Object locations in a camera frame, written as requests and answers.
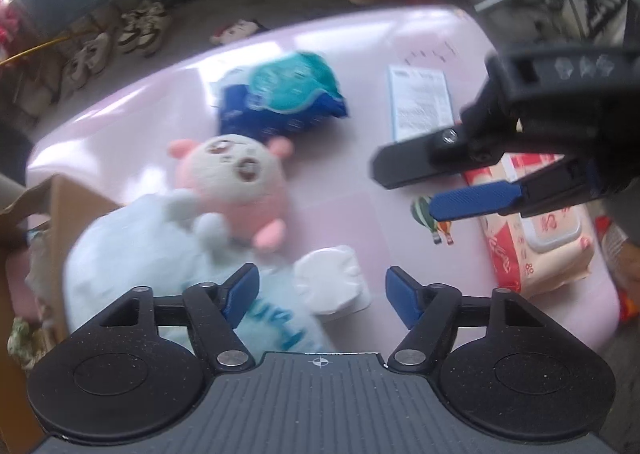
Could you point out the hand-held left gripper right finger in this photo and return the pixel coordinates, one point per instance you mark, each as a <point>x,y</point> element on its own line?
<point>402,296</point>

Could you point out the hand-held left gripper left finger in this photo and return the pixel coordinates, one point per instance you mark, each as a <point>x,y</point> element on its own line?
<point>242,294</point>

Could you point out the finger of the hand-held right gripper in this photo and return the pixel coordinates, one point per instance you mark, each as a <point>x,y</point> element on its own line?
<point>475,201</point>
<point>415,159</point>

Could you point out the blue box with white label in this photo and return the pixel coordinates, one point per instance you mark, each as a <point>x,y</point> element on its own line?
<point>420,99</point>

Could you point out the white yogurt cup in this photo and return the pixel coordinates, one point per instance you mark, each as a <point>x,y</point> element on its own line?
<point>327,279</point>

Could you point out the pink wet wipes pack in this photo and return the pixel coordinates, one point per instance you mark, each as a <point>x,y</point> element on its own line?
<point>540,254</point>

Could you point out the pink and white plush toy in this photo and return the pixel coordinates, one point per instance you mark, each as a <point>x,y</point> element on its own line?
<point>235,174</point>

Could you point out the blue wet wipes pack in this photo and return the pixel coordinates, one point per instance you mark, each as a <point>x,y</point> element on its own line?
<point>280,109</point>

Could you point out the cardboard box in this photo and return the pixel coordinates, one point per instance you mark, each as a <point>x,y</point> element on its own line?
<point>70,209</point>

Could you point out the pink printed tablecloth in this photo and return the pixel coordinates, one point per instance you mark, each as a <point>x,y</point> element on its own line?
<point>350,174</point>

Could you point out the translucent tied plastic bag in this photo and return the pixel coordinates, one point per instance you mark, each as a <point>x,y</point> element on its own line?
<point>135,254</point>

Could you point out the red snack packet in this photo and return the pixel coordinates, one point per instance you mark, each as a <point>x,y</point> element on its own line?
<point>622,259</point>

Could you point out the cartoon face slipper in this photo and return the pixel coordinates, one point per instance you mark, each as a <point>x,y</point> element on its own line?
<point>237,32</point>

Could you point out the white sneaker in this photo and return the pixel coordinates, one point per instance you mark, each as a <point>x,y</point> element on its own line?
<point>75,69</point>
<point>97,49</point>

